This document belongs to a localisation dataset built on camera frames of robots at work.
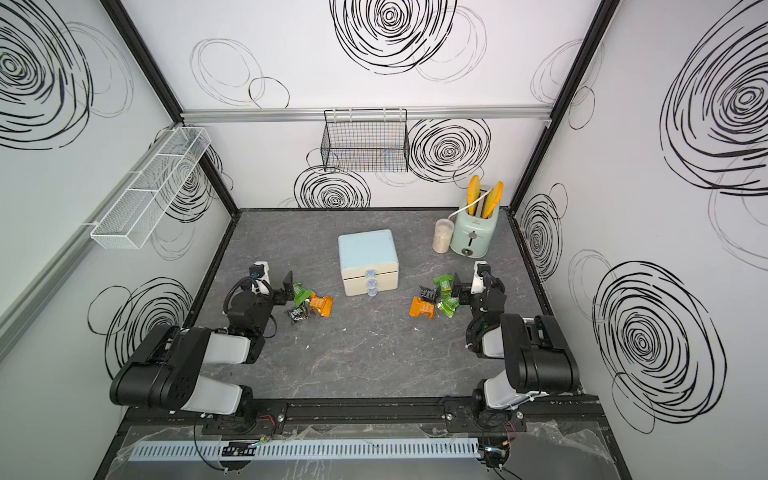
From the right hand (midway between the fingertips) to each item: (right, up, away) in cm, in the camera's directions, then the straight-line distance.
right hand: (474, 274), depth 90 cm
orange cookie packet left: (-46, -10, +3) cm, 48 cm away
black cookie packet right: (-13, -7, +4) cm, 15 cm away
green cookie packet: (-54, -7, +4) cm, 55 cm away
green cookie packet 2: (-7, -4, +7) cm, 11 cm away
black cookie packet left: (-53, -12, +1) cm, 55 cm away
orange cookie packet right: (-16, -11, +3) cm, 19 cm away
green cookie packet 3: (-8, -10, +3) cm, 13 cm away
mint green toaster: (+1, +12, +5) cm, 13 cm away
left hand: (-61, +1, -1) cm, 61 cm away
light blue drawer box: (-32, +4, -3) cm, 32 cm away
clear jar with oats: (-8, +12, +12) cm, 19 cm away
